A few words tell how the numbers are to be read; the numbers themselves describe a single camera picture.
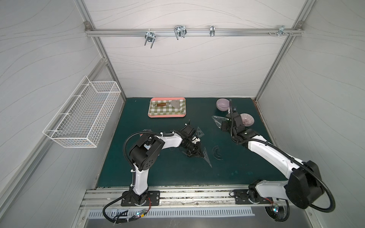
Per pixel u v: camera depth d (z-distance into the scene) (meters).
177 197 0.75
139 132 0.50
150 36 0.79
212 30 0.78
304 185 0.41
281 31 0.76
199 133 1.01
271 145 0.51
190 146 0.79
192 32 0.79
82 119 0.69
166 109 1.12
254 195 0.65
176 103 1.15
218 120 0.90
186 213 0.70
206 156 0.87
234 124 0.62
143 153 0.51
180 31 0.77
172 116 1.10
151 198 0.73
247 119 1.04
